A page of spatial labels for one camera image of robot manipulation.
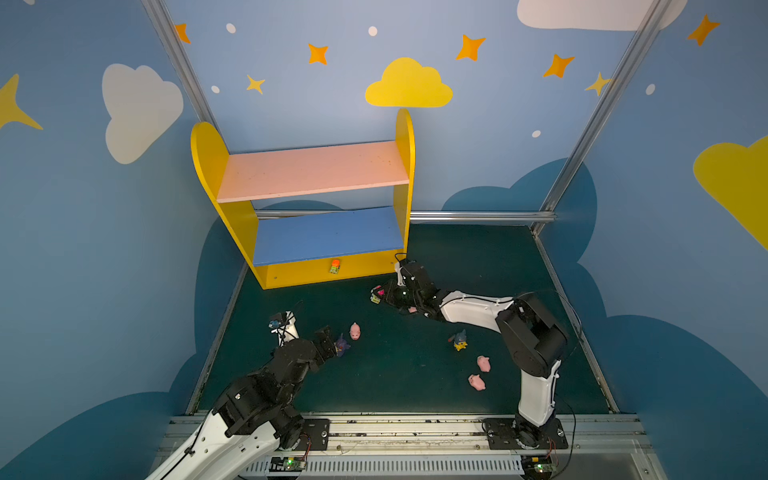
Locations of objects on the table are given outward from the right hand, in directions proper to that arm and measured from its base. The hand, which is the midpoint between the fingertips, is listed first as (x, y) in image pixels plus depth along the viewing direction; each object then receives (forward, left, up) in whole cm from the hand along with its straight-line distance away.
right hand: (375, 288), depth 91 cm
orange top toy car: (+14, +16, -6) cm, 22 cm away
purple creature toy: (-17, +9, -5) cm, 20 cm away
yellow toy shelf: (+11, +30, +4) cm, 32 cm away
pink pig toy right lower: (-24, -30, -9) cm, 39 cm away
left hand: (-20, +11, +7) cm, 24 cm away
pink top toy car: (-2, 0, 0) cm, 2 cm away
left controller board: (-45, +18, -9) cm, 49 cm away
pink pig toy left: (-11, +6, -8) cm, 15 cm away
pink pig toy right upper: (-18, -33, -9) cm, 39 cm away
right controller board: (-42, -43, -11) cm, 61 cm away
